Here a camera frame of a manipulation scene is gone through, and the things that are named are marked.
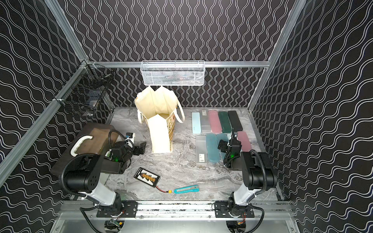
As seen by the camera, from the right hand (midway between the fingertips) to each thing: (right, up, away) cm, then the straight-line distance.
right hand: (229, 141), depth 97 cm
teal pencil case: (-11, -5, +2) cm, 12 cm away
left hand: (-60, +1, -3) cm, 60 cm away
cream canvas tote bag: (-51, +22, +12) cm, 57 cm away
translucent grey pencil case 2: (-19, -5, +2) cm, 20 cm away
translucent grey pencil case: (-15, +14, +13) cm, 25 cm away
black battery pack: (-52, -19, -13) cm, 57 cm away
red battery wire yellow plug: (-38, -25, -17) cm, 49 cm away
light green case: (-22, +12, +11) cm, 28 cm away
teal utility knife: (-27, -25, -15) cm, 40 cm away
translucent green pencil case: (-3, +2, +4) cm, 6 cm away
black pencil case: (+8, +13, +13) cm, 20 cm away
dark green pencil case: (+1, +11, +12) cm, 16 cm away
